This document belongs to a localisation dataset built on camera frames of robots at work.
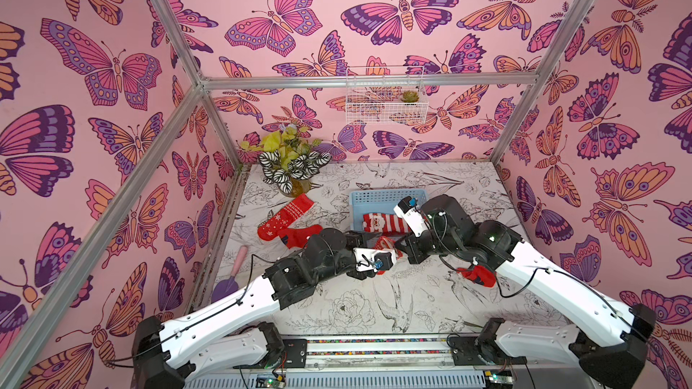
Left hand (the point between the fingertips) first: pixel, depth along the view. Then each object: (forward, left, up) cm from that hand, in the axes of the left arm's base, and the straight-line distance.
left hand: (380, 238), depth 68 cm
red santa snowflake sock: (0, -2, -3) cm, 3 cm away
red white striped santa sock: (+19, -4, -23) cm, 30 cm away
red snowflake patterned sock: (+20, +34, -25) cm, 47 cm away
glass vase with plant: (+31, +28, -2) cm, 42 cm away
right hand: (0, -4, -2) cm, 5 cm away
